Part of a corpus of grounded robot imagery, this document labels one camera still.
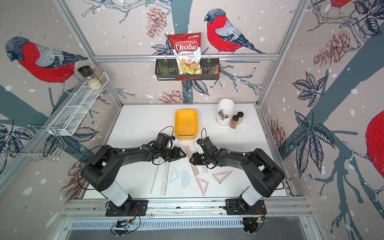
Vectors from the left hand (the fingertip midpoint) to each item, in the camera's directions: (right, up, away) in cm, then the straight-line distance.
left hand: (185, 154), depth 88 cm
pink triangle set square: (+12, -16, -7) cm, 21 cm away
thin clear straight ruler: (-18, -15, -7) cm, 25 cm away
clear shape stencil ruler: (-11, -13, -5) cm, 18 cm away
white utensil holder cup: (+28, +28, +18) cm, 43 cm away
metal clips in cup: (+25, +24, +16) cm, 38 cm away
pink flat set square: (+17, -11, -3) cm, 21 cm away
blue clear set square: (-7, -12, -3) cm, 14 cm away
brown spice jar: (+32, +18, +13) cm, 39 cm away
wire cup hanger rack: (-57, +13, -28) cm, 65 cm away
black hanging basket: (-12, +53, +4) cm, 54 cm away
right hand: (+4, -4, 0) cm, 5 cm away
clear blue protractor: (0, -13, -5) cm, 14 cm away
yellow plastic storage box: (-1, +17, +16) cm, 24 cm away
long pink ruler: (+2, -1, +4) cm, 5 cm away
